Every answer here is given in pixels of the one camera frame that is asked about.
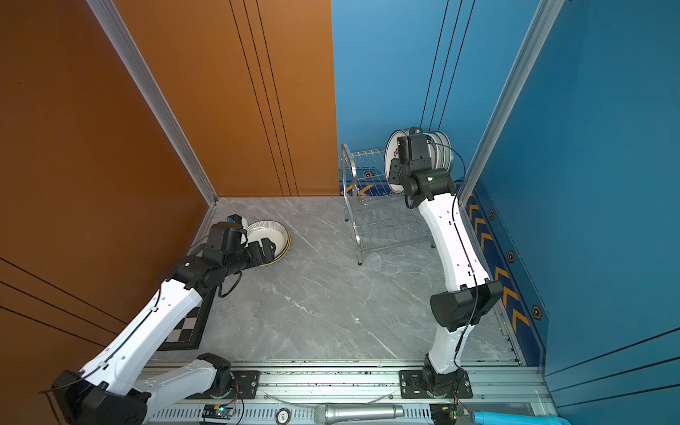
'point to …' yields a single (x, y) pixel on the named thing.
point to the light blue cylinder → (490, 418)
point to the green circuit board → (218, 412)
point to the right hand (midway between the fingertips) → (405, 167)
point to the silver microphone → (336, 413)
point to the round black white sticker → (283, 415)
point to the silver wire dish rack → (379, 218)
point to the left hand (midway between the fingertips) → (265, 245)
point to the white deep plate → (274, 231)
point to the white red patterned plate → (391, 152)
